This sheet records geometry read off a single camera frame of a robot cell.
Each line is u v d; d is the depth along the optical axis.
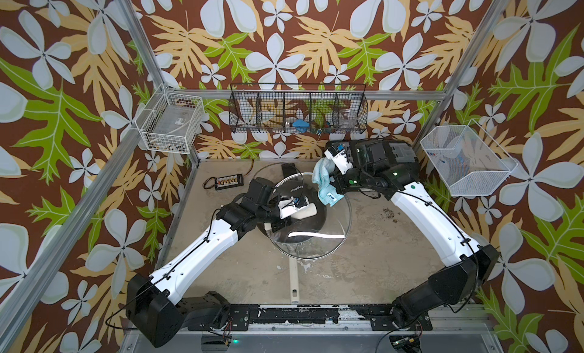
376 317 0.74
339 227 0.87
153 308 0.38
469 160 0.82
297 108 0.98
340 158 0.65
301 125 0.94
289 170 1.13
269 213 0.62
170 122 0.85
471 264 0.41
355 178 0.62
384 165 0.57
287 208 0.63
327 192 0.72
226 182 1.09
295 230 0.88
